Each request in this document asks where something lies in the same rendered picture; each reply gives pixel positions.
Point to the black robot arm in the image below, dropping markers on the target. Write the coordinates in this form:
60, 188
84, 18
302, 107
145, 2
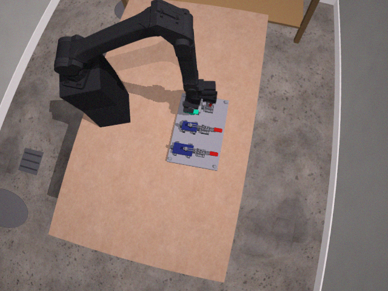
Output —
163, 19

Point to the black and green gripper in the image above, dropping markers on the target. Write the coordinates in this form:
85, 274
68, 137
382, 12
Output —
188, 105

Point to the toggle clamp with red handle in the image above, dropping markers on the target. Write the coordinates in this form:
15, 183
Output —
206, 130
201, 154

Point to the blue rectangular block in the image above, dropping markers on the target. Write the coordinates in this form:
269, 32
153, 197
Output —
178, 149
187, 128

